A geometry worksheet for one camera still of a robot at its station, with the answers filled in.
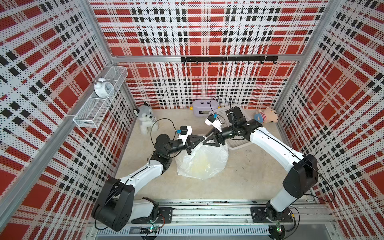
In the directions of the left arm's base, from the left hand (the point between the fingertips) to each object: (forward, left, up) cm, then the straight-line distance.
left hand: (205, 136), depth 72 cm
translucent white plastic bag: (-5, 0, -19) cm, 20 cm away
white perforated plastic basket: (+6, -16, -16) cm, 24 cm away
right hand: (-1, -1, -2) cm, 2 cm away
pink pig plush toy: (+32, -47, -21) cm, 61 cm away
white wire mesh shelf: (+24, +68, -4) cm, 73 cm away
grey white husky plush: (+24, +39, -17) cm, 49 cm away
